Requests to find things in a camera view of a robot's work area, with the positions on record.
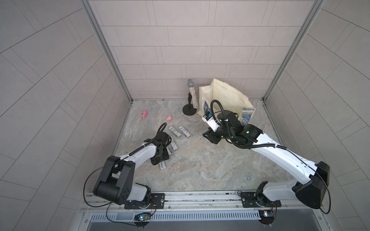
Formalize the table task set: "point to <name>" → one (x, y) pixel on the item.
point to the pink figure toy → (144, 114)
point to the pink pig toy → (169, 118)
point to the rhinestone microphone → (191, 83)
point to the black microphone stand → (188, 109)
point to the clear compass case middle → (173, 144)
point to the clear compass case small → (169, 152)
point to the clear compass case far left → (175, 131)
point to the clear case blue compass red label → (162, 165)
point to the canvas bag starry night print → (230, 100)
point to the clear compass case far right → (184, 131)
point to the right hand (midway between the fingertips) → (205, 132)
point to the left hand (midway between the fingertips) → (165, 156)
